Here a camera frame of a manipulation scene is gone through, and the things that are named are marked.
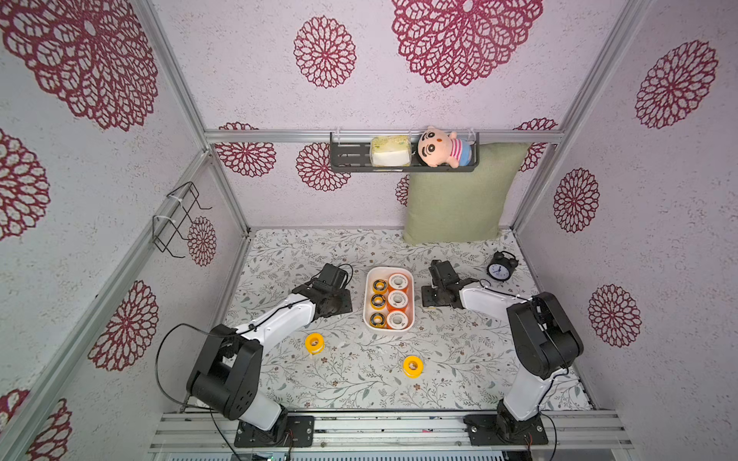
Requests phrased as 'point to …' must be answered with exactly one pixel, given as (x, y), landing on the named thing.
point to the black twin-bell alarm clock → (502, 265)
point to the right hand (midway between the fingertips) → (428, 291)
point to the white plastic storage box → (374, 274)
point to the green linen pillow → (462, 206)
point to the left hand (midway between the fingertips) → (344, 303)
